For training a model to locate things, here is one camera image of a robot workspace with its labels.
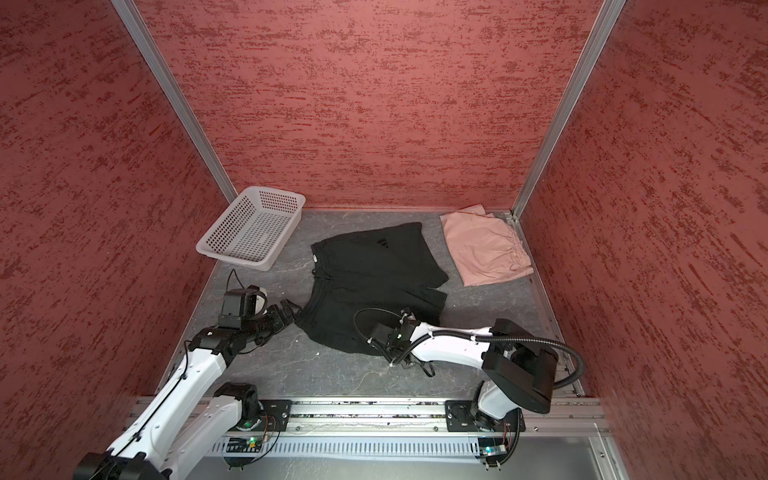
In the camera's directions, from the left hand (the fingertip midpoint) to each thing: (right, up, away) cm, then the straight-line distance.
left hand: (292, 322), depth 83 cm
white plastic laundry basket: (-25, +28, +31) cm, 48 cm away
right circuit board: (+53, -27, -12) cm, 61 cm away
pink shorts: (+63, +20, +23) cm, 70 cm away
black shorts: (+27, +13, +20) cm, 36 cm away
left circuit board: (-8, -27, -12) cm, 30 cm away
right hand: (+38, -10, +1) cm, 39 cm away
